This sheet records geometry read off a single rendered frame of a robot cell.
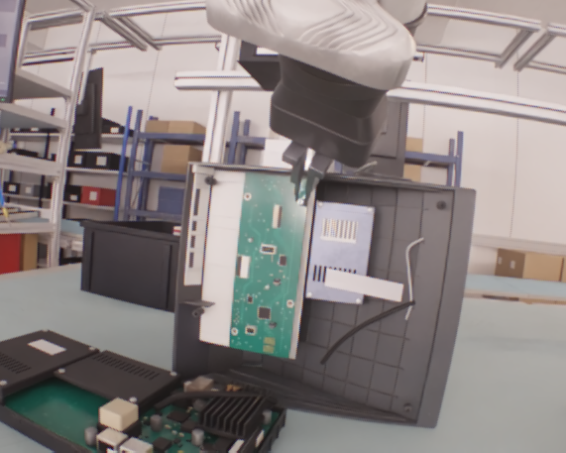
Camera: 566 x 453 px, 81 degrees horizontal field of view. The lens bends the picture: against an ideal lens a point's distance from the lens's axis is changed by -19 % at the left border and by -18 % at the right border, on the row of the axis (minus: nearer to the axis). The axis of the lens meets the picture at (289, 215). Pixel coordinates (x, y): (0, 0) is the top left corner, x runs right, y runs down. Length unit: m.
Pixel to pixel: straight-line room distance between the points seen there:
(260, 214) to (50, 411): 0.23
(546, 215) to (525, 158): 0.71
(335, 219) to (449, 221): 0.10
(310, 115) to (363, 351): 0.22
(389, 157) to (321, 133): 1.96
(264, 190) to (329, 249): 0.07
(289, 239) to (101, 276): 0.42
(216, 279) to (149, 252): 0.27
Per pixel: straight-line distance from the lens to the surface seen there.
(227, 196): 0.36
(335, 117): 0.24
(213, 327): 0.38
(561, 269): 3.95
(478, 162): 4.67
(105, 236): 0.67
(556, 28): 2.14
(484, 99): 1.04
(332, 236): 0.34
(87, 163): 5.11
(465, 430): 0.38
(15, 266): 2.20
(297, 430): 0.33
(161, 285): 0.62
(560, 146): 5.13
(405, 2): 0.19
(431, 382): 0.35
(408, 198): 0.34
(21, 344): 0.40
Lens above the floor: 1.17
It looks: 1 degrees down
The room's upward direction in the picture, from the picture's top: 6 degrees clockwise
